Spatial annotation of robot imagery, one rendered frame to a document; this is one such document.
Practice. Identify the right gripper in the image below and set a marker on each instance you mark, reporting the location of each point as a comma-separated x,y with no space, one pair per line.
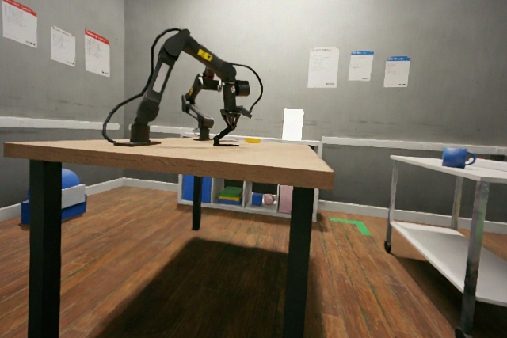
230,110

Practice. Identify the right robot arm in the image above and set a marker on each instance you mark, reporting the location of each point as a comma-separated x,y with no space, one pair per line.
171,49

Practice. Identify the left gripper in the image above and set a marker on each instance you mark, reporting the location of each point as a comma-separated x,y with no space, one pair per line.
209,83

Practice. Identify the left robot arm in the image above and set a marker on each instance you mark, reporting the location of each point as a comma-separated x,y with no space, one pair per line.
204,121

